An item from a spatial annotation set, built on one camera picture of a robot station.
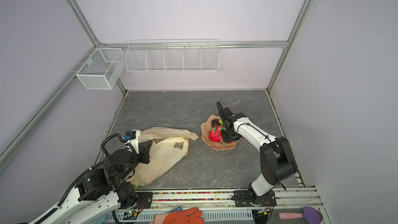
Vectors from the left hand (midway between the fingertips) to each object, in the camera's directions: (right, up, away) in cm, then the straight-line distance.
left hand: (152, 144), depth 69 cm
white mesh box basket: (-43, +41, +30) cm, 66 cm away
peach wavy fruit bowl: (+24, +3, +27) cm, 36 cm away
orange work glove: (+18, -33, 0) cm, 38 cm away
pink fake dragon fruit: (+30, +1, +17) cm, 34 cm away
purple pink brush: (+73, -33, +1) cm, 80 cm away
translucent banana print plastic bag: (+7, -2, 0) cm, 8 cm away
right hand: (+39, -2, +18) cm, 43 cm away
